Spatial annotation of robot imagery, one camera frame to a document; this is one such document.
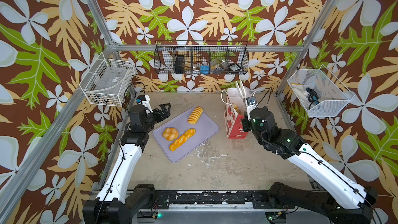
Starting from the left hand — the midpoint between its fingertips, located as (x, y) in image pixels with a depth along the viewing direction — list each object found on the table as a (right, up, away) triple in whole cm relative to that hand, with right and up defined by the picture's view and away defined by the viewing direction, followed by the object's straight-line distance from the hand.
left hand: (164, 105), depth 76 cm
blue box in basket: (+21, +23, +18) cm, 36 cm away
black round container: (+40, +24, +19) cm, 50 cm away
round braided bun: (0, -17, +17) cm, 24 cm away
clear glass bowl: (+30, +25, +18) cm, 43 cm away
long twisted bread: (+11, -17, +19) cm, 28 cm away
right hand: (+39, -3, -6) cm, 40 cm away
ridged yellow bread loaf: (+15, -6, +26) cm, 30 cm away
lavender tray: (+22, -15, +25) cm, 37 cm away
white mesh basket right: (+83, +7, +6) cm, 84 cm away
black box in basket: (+5, +28, +22) cm, 36 cm away
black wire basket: (+19, +31, +21) cm, 42 cm away
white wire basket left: (-31, +13, +4) cm, 34 cm away
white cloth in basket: (+74, +7, +7) cm, 75 cm away
